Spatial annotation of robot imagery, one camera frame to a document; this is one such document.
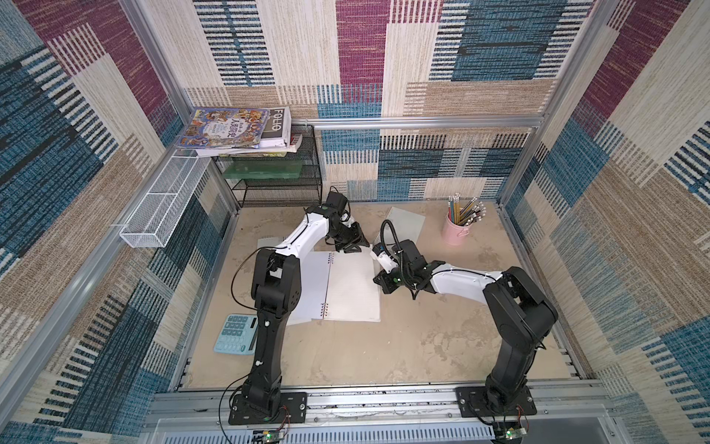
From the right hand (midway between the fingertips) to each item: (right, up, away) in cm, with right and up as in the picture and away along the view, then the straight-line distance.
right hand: (374, 276), depth 93 cm
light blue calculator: (-41, -16, -9) cm, 45 cm away
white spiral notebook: (-13, -4, +3) cm, 14 cm away
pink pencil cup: (+30, +14, +9) cm, 34 cm away
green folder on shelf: (-39, +37, +4) cm, 53 cm away
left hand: (-3, +11, +2) cm, 11 cm away
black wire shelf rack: (-27, +33, +26) cm, 50 cm away
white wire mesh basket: (-57, +20, -20) cm, 64 cm away
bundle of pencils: (+33, +21, +3) cm, 40 cm away
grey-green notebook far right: (+3, +14, -19) cm, 24 cm away
